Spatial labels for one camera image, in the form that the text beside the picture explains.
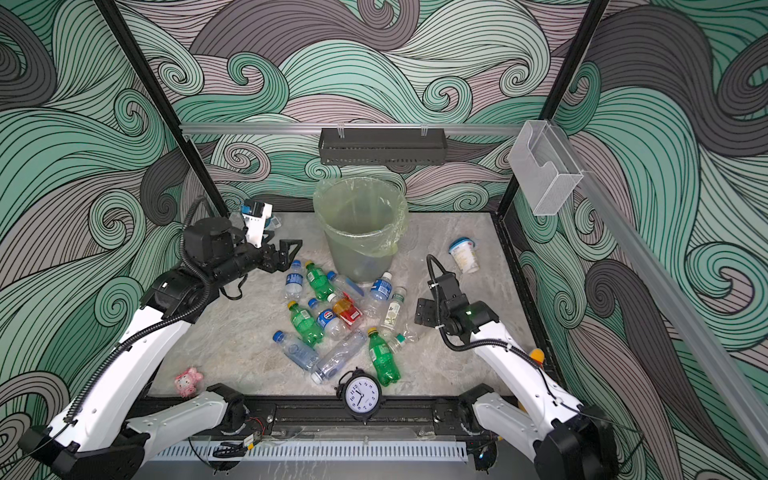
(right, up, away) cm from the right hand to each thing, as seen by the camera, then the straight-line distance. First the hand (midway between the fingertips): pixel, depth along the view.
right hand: (432, 313), depth 81 cm
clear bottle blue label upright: (-42, +7, +14) cm, 45 cm away
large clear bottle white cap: (-26, -13, +2) cm, 29 cm away
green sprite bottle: (-35, +8, +14) cm, 38 cm away
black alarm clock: (-19, -19, -7) cm, 28 cm away
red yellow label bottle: (-25, 0, +6) cm, 25 cm away
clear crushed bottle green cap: (-7, -7, +2) cm, 10 cm away
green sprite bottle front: (-13, -14, -3) cm, 19 cm away
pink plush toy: (-65, -17, -5) cm, 68 cm away
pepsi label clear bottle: (-29, -6, +8) cm, 30 cm away
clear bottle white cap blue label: (-14, +3, +11) cm, 18 cm away
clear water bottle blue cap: (-37, -10, -2) cm, 38 cm away
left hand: (-36, +22, -14) cm, 45 cm away
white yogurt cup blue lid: (+14, +17, +19) cm, 29 cm away
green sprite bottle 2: (-36, -4, +4) cm, 37 cm away
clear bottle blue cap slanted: (-25, +5, +17) cm, 31 cm away
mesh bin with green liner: (-20, +27, +23) cm, 41 cm away
